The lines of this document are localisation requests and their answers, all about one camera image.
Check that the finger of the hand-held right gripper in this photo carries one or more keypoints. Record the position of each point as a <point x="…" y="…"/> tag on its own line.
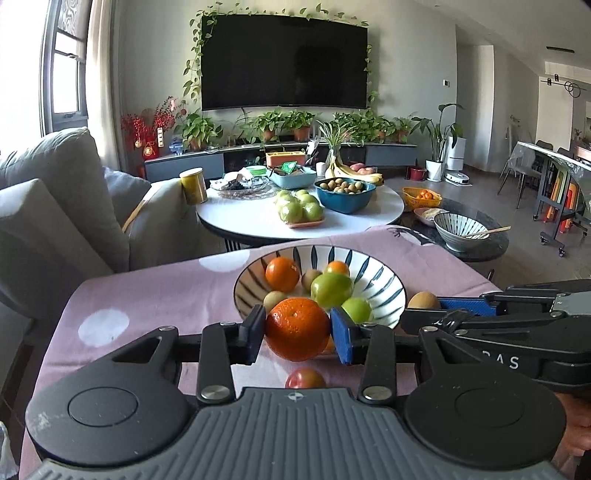
<point x="438" y="319"/>
<point x="461" y="304"/>

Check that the light blue snack basket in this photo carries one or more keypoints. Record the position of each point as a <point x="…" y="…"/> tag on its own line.
<point x="292" y="177"/>

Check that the white curtain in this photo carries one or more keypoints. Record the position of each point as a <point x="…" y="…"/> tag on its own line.
<point x="104" y="83"/>

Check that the large orange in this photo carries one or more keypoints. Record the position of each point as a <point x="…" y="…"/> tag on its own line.
<point x="298" y="328"/>

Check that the wide striped white bowl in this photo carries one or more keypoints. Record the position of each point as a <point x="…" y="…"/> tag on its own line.
<point x="383" y="286"/>

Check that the large green apple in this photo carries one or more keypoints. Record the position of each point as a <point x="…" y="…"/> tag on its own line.
<point x="331" y="290"/>

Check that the pink plate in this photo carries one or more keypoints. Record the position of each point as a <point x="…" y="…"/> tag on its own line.
<point x="429" y="214"/>

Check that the grey sofa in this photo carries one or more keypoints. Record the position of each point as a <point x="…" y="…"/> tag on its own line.
<point x="51" y="207"/>

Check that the red peaches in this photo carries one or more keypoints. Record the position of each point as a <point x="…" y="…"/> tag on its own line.
<point x="362" y="169"/>

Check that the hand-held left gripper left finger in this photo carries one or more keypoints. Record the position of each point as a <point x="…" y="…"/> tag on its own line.
<point x="254" y="332"/>

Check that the green lidded container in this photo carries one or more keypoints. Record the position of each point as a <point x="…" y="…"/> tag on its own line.
<point x="256" y="170"/>

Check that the black wall television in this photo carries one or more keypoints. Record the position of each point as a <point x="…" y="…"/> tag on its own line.
<point x="284" y="60"/>

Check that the rolling rack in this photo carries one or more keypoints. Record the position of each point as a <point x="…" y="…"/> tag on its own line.
<point x="561" y="203"/>

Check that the pink dotted tablecloth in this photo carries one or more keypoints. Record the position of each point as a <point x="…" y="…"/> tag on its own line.
<point x="152" y="300"/>

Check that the medium orange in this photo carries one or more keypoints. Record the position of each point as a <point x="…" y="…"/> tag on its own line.
<point x="281" y="273"/>

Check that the grey cushion with yellow trim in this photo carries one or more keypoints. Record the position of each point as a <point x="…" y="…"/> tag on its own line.
<point x="159" y="221"/>

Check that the red pot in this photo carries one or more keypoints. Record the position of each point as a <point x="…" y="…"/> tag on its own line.
<point x="417" y="174"/>

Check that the black wall rail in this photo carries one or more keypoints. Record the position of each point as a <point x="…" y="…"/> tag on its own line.
<point x="561" y="84"/>

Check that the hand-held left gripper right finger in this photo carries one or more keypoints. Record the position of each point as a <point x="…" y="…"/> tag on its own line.
<point x="340" y="336"/>

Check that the dark framed window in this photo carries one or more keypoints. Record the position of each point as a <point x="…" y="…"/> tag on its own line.
<point x="69" y="60"/>

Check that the deep striped bowl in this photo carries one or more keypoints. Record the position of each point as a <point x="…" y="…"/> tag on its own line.
<point x="459" y="237"/>

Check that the orange box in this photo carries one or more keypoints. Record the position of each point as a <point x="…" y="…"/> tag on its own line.
<point x="284" y="159"/>

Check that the red apple on table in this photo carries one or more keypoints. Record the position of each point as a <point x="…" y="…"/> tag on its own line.
<point x="304" y="379"/>

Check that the dark television cabinet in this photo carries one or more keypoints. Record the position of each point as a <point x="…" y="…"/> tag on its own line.
<point x="198" y="164"/>

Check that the leafy potted plant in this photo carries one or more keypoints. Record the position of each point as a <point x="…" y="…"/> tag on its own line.
<point x="300" y="122"/>
<point x="374" y="127"/>
<point x="198" y="131"/>
<point x="268" y="124"/>

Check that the kiwi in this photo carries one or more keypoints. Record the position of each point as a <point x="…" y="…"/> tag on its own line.
<point x="310" y="279"/>

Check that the grey dining chair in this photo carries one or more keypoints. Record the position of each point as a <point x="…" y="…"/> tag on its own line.
<point x="521" y="170"/>

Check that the dark round table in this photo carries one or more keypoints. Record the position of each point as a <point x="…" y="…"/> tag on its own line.
<point x="498" y="249"/>

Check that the vase with spider plant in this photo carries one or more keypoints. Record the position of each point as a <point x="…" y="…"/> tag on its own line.
<point x="334" y="143"/>

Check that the white round coffee table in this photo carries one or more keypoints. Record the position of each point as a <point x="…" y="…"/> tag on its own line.
<point x="249" y="221"/>

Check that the glass dish of snacks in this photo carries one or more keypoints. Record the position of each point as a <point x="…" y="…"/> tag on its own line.
<point x="240" y="187"/>

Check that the wooden spoon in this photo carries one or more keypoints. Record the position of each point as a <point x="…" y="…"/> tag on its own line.
<point x="496" y="230"/>

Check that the pile of longans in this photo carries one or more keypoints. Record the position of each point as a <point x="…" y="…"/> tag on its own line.
<point x="344" y="186"/>

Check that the tall plant in white pot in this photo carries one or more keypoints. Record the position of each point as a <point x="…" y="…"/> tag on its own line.
<point x="436" y="134"/>

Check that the covered dining table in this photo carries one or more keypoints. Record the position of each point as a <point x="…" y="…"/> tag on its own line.
<point x="568" y="159"/>

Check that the wrapped tray of green apples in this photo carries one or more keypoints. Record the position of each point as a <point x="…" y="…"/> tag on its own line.
<point x="300" y="210"/>

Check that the green ivy vine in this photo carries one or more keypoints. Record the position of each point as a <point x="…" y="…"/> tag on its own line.
<point x="194" y="60"/>

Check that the bunch of bananas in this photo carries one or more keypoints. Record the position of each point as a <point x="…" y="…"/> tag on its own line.
<point x="351" y="173"/>

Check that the gold tin can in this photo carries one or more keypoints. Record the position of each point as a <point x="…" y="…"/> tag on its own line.
<point x="194" y="186"/>

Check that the red flower decoration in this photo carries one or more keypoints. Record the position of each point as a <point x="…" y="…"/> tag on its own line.
<point x="147" y="124"/>

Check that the blue bowl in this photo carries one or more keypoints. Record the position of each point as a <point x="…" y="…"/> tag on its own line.
<point x="344" y="203"/>

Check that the orange basket of tangerines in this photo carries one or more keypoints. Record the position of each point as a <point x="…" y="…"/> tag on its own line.
<point x="421" y="199"/>

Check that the small orange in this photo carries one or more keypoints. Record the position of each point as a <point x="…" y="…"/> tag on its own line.
<point x="338" y="268"/>

